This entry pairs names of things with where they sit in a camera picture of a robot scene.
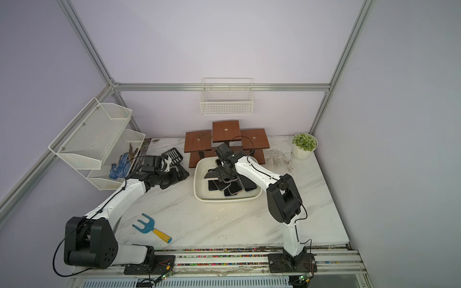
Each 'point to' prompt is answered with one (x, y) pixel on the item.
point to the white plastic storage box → (201, 192)
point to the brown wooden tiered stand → (200, 144)
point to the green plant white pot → (303, 146)
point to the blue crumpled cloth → (120, 171)
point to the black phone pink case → (235, 186)
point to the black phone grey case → (247, 184)
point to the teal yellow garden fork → (150, 227)
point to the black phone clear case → (212, 173)
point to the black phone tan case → (212, 186)
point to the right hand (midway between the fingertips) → (229, 174)
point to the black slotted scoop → (175, 156)
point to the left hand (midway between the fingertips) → (181, 179)
